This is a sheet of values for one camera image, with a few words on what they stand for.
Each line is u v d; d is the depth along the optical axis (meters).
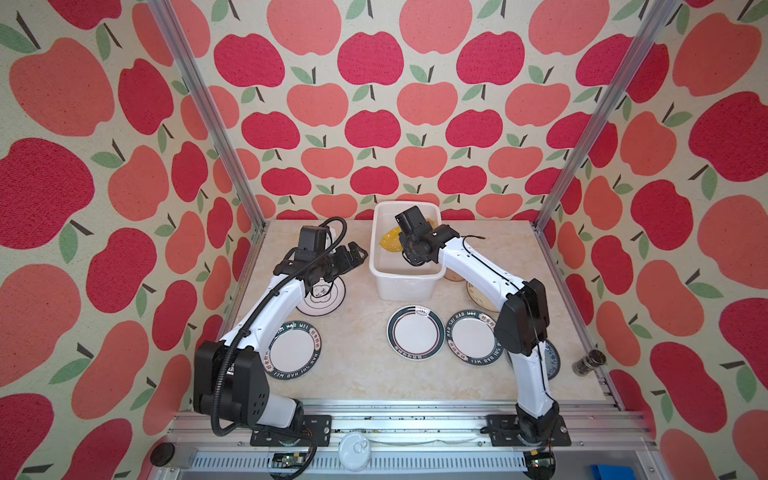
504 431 0.73
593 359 0.76
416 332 0.93
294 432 0.66
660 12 0.69
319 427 0.75
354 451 0.68
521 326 0.52
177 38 0.73
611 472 0.67
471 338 0.88
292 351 0.86
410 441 0.73
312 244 0.64
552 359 0.86
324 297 0.72
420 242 0.66
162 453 0.63
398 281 0.98
